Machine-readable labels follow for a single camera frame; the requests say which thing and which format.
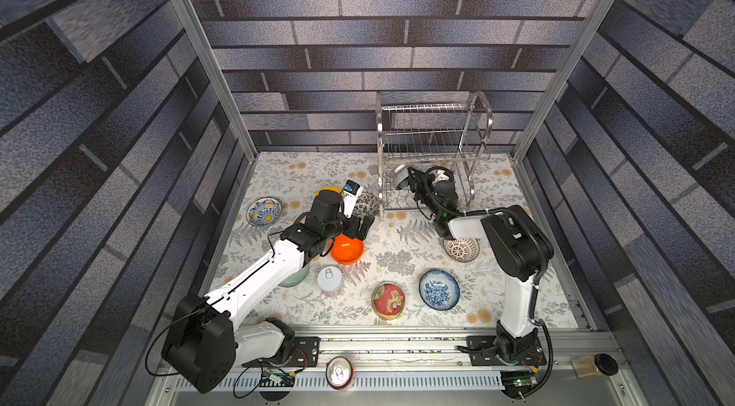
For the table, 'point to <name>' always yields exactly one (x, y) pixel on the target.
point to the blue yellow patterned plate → (263, 211)
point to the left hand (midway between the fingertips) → (362, 210)
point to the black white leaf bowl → (367, 204)
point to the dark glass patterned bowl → (401, 176)
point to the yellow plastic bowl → (330, 188)
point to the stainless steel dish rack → (447, 129)
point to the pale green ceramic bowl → (297, 278)
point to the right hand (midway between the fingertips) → (406, 165)
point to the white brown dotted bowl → (461, 249)
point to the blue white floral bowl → (439, 289)
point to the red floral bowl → (388, 300)
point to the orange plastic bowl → (347, 250)
